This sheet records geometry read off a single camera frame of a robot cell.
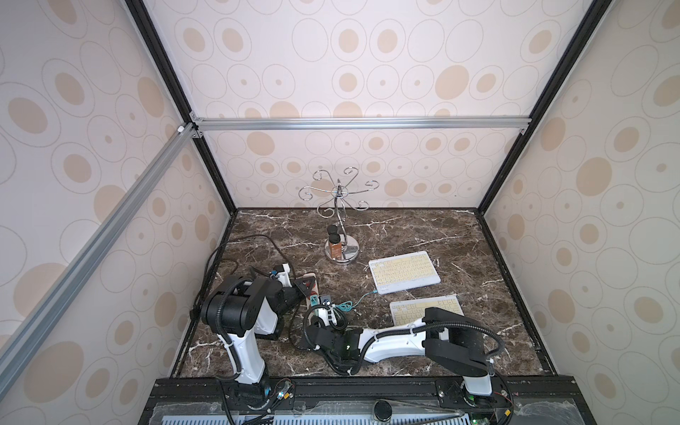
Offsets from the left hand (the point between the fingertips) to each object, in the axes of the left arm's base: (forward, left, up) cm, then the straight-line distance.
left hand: (322, 280), depth 92 cm
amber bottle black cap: (+12, -4, +2) cm, 13 cm away
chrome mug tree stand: (+16, -6, +26) cm, 31 cm away
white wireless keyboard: (+6, -30, -5) cm, 31 cm away
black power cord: (+4, +31, -1) cm, 31 cm away
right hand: (-12, -1, -2) cm, 12 cm away
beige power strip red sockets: (-3, +3, -3) cm, 5 cm away
